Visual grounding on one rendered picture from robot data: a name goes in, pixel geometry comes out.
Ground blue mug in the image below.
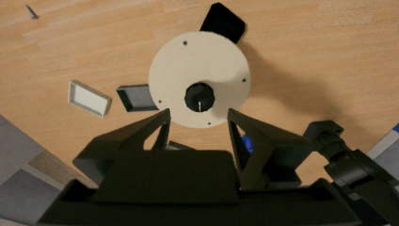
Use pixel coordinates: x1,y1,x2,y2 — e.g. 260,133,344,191
240,134,254,154

